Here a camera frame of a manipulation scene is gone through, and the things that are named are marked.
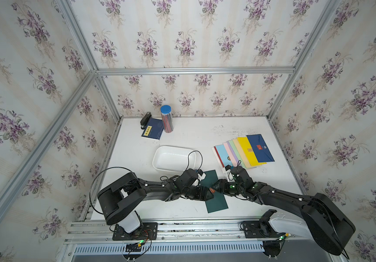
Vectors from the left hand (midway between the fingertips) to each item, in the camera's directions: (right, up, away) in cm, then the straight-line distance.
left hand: (210, 200), depth 79 cm
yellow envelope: (+28, +21, +22) cm, 41 cm away
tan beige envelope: (+23, +20, +21) cm, 37 cm away
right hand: (+3, +4, +5) cm, 7 cm away
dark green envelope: (+5, -2, +2) cm, 5 cm away
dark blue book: (-35, +36, +33) cm, 60 cm away
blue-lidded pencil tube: (-25, +46, +19) cm, 56 cm away
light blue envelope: (+11, +19, +19) cm, 29 cm away
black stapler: (-42, +43, +34) cm, 69 cm away
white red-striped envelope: (+6, +23, +22) cm, 33 cm away
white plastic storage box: (-20, +17, +18) cm, 32 cm away
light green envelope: (+21, +14, +16) cm, 30 cm away
